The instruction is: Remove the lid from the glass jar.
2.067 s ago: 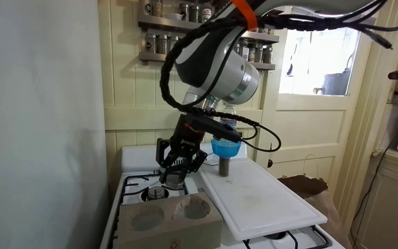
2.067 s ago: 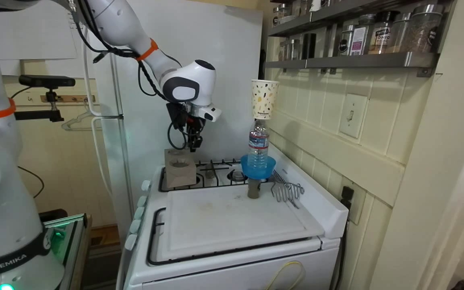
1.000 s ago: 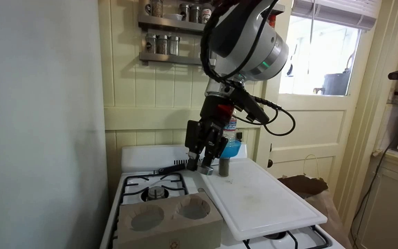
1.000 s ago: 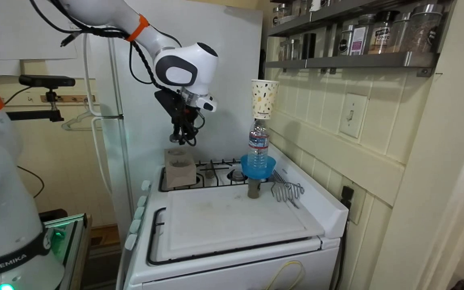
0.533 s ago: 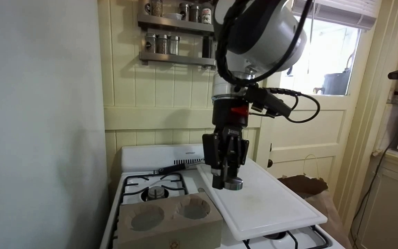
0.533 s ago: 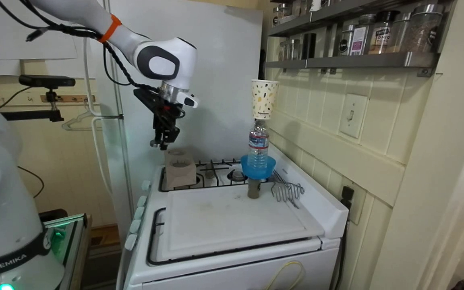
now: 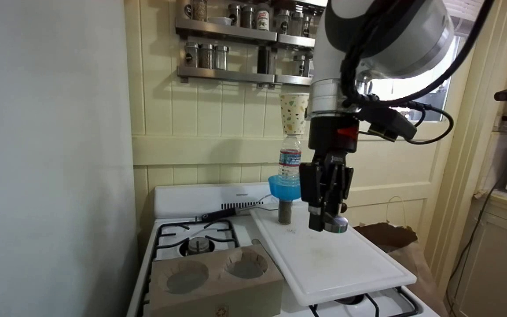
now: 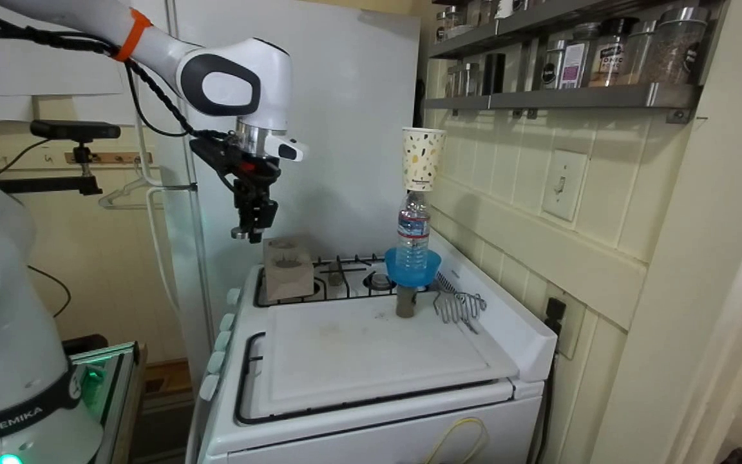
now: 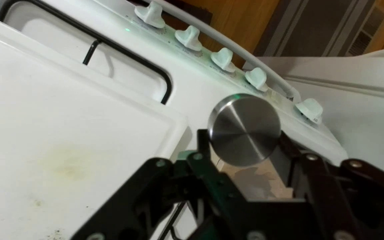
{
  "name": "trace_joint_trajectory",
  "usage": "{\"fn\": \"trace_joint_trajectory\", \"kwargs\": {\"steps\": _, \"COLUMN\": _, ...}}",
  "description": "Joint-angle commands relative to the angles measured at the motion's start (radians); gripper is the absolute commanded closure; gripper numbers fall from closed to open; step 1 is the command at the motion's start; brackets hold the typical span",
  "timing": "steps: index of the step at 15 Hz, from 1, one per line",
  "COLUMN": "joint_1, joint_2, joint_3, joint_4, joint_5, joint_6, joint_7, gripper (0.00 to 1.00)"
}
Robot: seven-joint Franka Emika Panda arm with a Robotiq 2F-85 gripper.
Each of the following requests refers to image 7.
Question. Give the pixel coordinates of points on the brown paper bag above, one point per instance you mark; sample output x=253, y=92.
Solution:
x=394, y=242

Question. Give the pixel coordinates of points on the blue funnel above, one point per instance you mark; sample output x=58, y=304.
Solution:
x=282, y=189

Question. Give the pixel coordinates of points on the metal spice rack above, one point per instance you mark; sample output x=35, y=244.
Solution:
x=227, y=74

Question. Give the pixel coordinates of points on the clear water bottle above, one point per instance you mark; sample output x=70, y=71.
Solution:
x=289, y=158

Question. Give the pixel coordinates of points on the cardboard cup holder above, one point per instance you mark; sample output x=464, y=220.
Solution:
x=214, y=286

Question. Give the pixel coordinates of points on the cream cabinet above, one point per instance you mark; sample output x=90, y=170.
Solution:
x=500, y=264

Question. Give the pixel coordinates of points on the spice jar with dark contents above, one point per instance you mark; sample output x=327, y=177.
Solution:
x=284, y=213

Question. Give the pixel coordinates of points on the white cutting board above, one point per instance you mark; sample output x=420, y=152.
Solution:
x=324, y=259

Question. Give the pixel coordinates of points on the silver jar lid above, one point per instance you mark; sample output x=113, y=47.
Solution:
x=338, y=221

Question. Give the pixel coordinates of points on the white stove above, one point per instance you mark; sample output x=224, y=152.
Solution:
x=200, y=200

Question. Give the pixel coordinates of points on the black stove burner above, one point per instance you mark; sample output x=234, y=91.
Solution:
x=359, y=301
x=198, y=244

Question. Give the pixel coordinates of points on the row of spice jars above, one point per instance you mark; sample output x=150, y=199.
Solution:
x=262, y=17
x=206, y=56

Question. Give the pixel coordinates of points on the glass spice jar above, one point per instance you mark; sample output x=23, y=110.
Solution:
x=301, y=66

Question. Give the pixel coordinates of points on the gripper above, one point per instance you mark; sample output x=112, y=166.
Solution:
x=328, y=136

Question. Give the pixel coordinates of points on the speckled paper cup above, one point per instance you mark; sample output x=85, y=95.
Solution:
x=294, y=112

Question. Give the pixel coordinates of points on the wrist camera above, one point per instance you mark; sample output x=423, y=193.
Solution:
x=390, y=121

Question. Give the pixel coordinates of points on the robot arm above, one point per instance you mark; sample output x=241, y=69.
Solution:
x=385, y=35

